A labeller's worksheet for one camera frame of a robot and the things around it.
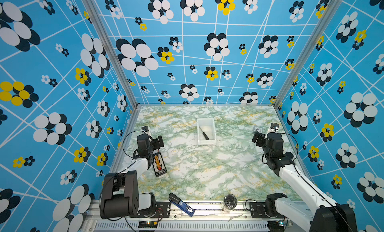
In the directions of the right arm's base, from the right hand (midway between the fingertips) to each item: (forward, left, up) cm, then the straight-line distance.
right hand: (266, 133), depth 83 cm
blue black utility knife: (-32, +48, -11) cm, 59 cm away
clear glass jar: (-34, +24, -6) cm, 42 cm away
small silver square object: (+13, -3, -14) cm, 19 cm away
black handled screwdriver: (+8, +34, -15) cm, 38 cm away
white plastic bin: (+13, +33, -16) cm, 39 cm away
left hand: (+2, +66, -7) cm, 66 cm away
